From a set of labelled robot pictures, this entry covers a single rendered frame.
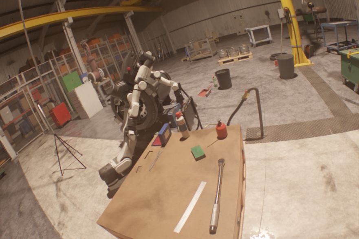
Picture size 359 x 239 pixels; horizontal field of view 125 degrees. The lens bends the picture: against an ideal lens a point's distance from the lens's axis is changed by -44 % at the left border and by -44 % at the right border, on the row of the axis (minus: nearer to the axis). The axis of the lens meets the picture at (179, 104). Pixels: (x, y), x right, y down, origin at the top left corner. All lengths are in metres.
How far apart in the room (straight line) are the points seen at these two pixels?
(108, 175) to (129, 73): 1.06
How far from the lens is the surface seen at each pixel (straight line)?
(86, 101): 6.03
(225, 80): 3.33
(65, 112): 7.46
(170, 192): 1.01
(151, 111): 2.13
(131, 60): 1.70
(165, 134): 1.38
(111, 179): 1.83
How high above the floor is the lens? 1.21
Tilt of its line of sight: 21 degrees down
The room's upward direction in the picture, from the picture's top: 21 degrees counter-clockwise
